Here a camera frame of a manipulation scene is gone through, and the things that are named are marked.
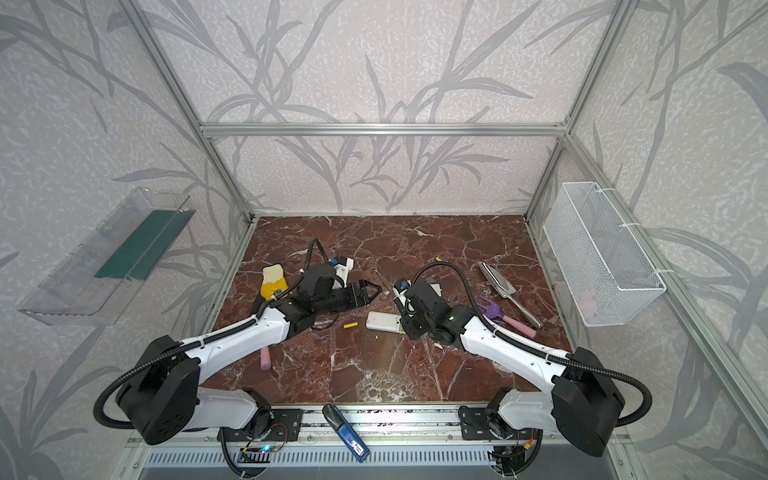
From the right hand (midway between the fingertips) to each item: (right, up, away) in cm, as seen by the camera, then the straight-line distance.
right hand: (408, 305), depth 83 cm
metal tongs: (+34, +1, +16) cm, 37 cm away
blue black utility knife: (-15, -27, -14) cm, 34 cm away
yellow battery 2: (+11, +11, +24) cm, 29 cm away
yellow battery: (-16, -8, +8) cm, 19 cm away
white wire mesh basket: (+41, +12, -21) cm, 48 cm away
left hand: (-8, +6, -2) cm, 10 cm away
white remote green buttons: (-7, -7, +9) cm, 13 cm away
